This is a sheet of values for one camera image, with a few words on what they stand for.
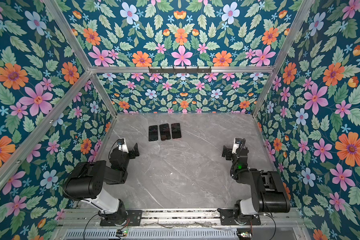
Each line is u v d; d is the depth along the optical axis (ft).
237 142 2.63
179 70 3.04
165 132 3.58
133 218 2.41
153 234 2.30
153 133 3.62
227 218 2.40
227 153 2.74
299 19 2.35
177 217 2.46
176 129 3.54
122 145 2.58
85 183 1.53
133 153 2.82
